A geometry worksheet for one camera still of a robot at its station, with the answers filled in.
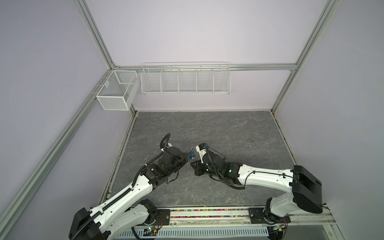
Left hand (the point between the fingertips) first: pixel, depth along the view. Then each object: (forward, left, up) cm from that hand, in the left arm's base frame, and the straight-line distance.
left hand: (188, 156), depth 77 cm
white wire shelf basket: (+53, 0, +12) cm, 55 cm away
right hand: (-4, -1, -2) cm, 5 cm away
